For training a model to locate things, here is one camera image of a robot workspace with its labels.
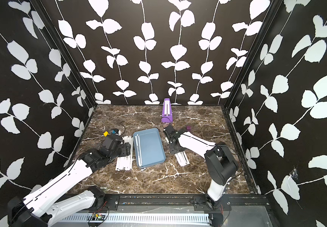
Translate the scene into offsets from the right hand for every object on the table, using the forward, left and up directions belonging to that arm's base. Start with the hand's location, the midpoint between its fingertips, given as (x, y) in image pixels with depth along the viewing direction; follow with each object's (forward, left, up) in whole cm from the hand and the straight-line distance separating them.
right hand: (176, 146), depth 90 cm
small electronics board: (-38, +41, -5) cm, 56 cm away
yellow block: (+10, +50, -1) cm, 51 cm away
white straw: (-2, +25, -4) cm, 25 cm away
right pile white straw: (-6, -4, -5) cm, 9 cm away
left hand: (-5, +29, +11) cm, 32 cm away
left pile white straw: (-9, +32, -4) cm, 34 cm away
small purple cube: (+18, -10, -4) cm, 21 cm away
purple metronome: (+26, +7, 0) cm, 27 cm away
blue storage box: (0, +16, -4) cm, 17 cm away
